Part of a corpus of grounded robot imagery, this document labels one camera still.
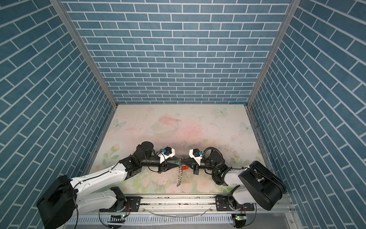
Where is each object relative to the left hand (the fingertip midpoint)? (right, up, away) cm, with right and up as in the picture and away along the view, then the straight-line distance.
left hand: (176, 162), depth 75 cm
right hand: (+2, +1, +1) cm, 2 cm away
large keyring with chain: (+2, -5, +1) cm, 5 cm away
